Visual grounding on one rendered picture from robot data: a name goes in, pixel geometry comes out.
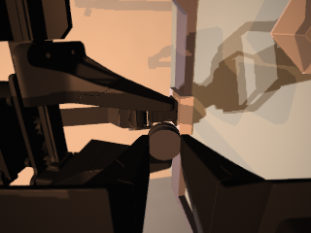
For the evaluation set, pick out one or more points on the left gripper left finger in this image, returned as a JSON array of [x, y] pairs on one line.
[[113, 201]]

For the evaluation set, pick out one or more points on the dark grey disc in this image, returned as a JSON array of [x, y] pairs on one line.
[[165, 143], [163, 124]]

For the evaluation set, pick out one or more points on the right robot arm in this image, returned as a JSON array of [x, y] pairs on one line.
[[133, 120]]

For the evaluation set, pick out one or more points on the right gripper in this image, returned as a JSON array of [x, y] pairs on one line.
[[42, 78]]

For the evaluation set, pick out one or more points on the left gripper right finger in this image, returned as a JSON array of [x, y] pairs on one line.
[[227, 198]]

